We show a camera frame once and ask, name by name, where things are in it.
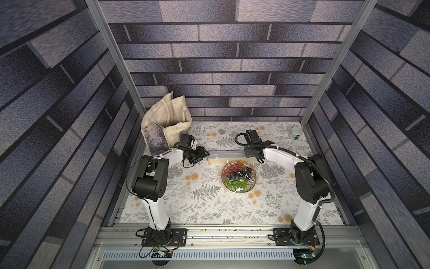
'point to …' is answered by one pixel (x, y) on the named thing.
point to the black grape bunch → (247, 172)
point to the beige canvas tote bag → (165, 122)
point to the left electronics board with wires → (158, 252)
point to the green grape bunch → (237, 184)
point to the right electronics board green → (303, 256)
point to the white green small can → (295, 133)
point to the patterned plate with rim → (251, 183)
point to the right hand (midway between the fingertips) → (251, 148)
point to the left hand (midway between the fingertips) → (207, 154)
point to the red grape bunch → (232, 168)
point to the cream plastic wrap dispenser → (221, 157)
